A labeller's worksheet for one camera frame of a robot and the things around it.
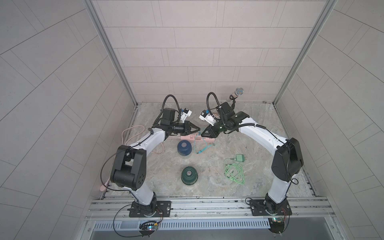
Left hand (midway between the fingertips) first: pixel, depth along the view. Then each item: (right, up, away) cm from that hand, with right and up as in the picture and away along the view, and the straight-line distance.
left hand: (199, 129), depth 81 cm
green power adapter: (+24, -17, +6) cm, 30 cm away
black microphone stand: (+21, +19, +14) cm, 31 cm away
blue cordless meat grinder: (-8, -11, +1) cm, 13 cm away
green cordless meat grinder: (-5, -22, -8) cm, 24 cm away
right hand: (+2, -2, 0) cm, 3 cm away
